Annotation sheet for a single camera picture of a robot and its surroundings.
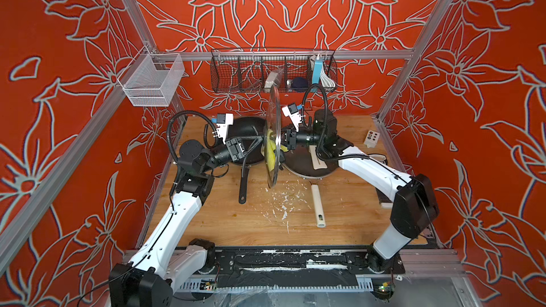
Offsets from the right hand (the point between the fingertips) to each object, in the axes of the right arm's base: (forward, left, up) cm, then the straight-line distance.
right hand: (265, 139), depth 68 cm
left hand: (-6, 0, +6) cm, 9 cm away
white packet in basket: (+36, -2, -1) cm, 36 cm away
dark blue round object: (+39, -14, -6) cm, 42 cm away
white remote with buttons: (+26, -52, -30) cm, 66 cm away
